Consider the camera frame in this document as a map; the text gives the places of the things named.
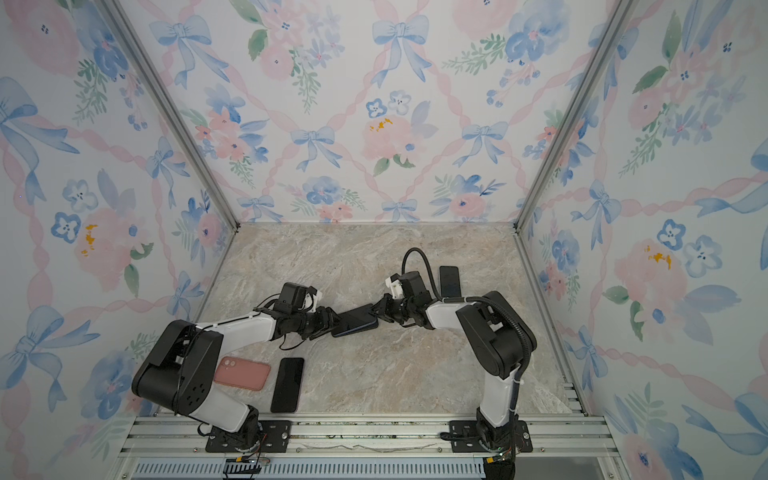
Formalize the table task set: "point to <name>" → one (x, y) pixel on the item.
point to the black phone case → (355, 320)
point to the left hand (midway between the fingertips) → (340, 323)
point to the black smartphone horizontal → (355, 320)
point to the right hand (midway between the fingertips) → (369, 311)
